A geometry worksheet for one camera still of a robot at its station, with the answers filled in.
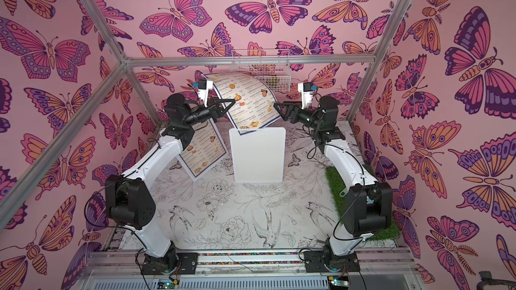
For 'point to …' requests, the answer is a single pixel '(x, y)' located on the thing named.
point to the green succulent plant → (273, 82)
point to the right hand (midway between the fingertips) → (282, 103)
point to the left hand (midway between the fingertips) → (237, 102)
